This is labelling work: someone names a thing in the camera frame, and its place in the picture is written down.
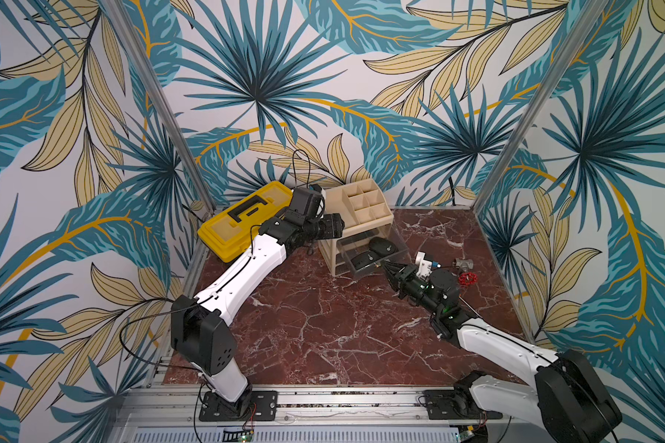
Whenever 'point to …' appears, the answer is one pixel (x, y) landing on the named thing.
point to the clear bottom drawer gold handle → (342, 269)
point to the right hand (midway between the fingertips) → (381, 263)
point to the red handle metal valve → (465, 277)
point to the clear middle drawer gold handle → (340, 259)
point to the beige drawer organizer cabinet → (370, 234)
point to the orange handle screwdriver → (464, 300)
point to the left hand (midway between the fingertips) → (334, 228)
